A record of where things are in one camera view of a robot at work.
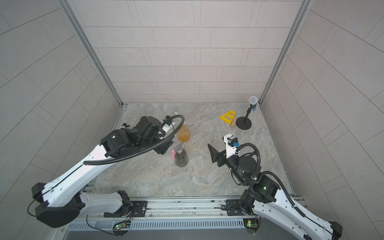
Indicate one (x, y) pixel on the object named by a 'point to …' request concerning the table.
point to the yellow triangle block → (228, 117)
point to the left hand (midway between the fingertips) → (170, 137)
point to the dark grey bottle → (181, 159)
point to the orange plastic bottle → (184, 134)
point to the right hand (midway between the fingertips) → (214, 143)
